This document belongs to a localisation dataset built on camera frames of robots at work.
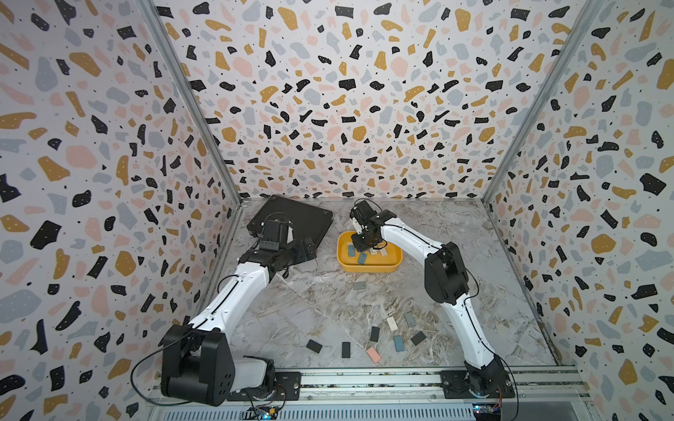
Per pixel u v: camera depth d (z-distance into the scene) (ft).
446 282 1.98
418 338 2.74
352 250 3.36
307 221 3.81
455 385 2.41
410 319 2.87
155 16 2.30
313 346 2.68
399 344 2.68
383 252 3.38
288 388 2.41
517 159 3.48
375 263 3.32
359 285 3.12
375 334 2.74
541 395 2.44
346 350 2.63
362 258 3.36
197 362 1.33
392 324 2.80
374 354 2.62
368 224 2.50
